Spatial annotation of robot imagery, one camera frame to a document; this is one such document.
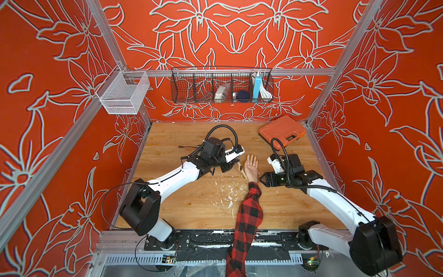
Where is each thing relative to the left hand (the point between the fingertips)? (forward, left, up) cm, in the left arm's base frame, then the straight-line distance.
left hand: (237, 155), depth 82 cm
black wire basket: (+41, +24, +12) cm, 49 cm away
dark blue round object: (+33, -2, +11) cm, 35 cm away
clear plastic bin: (+29, +64, +14) cm, 72 cm away
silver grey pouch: (+32, +9, +14) cm, 36 cm away
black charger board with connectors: (+17, +33, -17) cm, 41 cm away
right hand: (-7, -13, -8) cm, 17 cm away
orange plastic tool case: (+32, -32, -12) cm, 47 cm away
